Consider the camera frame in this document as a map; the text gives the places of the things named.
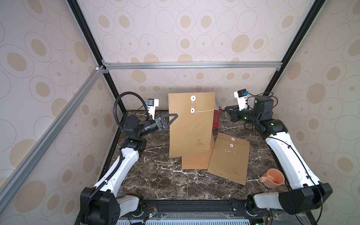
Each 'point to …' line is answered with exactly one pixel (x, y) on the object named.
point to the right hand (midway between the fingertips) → (224, 109)
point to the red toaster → (216, 122)
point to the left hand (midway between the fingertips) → (180, 119)
